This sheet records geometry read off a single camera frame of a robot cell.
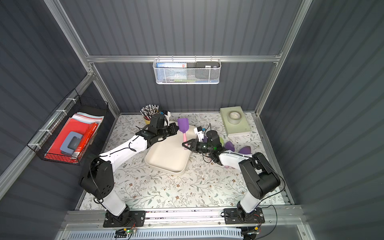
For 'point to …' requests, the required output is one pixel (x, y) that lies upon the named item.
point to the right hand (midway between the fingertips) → (183, 147)
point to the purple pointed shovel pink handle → (229, 145)
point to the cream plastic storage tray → (169, 155)
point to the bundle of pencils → (148, 110)
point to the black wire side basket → (42, 141)
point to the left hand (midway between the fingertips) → (181, 127)
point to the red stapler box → (86, 140)
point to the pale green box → (242, 127)
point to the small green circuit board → (129, 231)
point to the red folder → (74, 125)
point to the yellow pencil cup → (147, 122)
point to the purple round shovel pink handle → (183, 126)
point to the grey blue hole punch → (71, 143)
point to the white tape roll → (234, 117)
